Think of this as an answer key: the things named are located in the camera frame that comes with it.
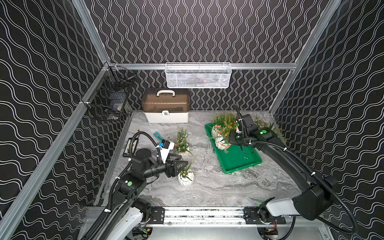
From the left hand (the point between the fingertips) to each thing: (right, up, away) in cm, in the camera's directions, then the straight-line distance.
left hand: (184, 158), depth 66 cm
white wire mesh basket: (+8, +59, +65) cm, 88 cm away
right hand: (+24, +9, +15) cm, 30 cm away
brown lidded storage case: (-16, +30, +47) cm, 58 cm away
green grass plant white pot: (+21, +18, +35) cm, 44 cm away
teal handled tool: (-21, +8, +41) cm, 47 cm away
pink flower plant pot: (-2, +3, +18) cm, 19 cm away
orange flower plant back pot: (+19, +6, +10) cm, 22 cm away
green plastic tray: (+29, -6, +26) cm, 40 cm away
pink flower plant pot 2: (+47, +16, +30) cm, 58 cm away
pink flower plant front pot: (0, -12, +11) cm, 16 cm away
